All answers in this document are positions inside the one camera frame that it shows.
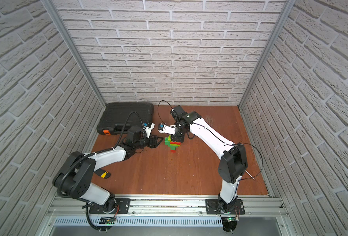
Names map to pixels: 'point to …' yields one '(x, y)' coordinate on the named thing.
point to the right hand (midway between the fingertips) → (177, 134)
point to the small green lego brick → (167, 140)
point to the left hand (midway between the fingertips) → (162, 136)
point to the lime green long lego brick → (175, 145)
